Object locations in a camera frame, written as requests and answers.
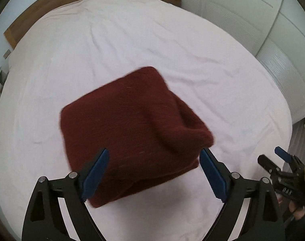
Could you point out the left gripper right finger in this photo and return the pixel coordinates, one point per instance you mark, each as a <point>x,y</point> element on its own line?
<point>263,220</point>

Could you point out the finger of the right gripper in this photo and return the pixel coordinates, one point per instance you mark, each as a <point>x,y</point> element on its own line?
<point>268,164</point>
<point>283,154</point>

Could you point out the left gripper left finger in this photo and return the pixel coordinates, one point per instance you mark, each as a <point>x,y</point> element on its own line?
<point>43,218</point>

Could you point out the dark red knit sweater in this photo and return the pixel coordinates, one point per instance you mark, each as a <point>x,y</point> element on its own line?
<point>152,136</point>

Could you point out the person's right hand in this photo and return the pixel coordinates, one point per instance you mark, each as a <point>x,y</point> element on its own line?
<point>289,206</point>

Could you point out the white louvered wardrobe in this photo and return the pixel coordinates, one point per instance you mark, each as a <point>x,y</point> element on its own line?
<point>271,30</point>

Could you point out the white bed sheet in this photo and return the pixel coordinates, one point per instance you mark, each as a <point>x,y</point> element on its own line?
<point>79,47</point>

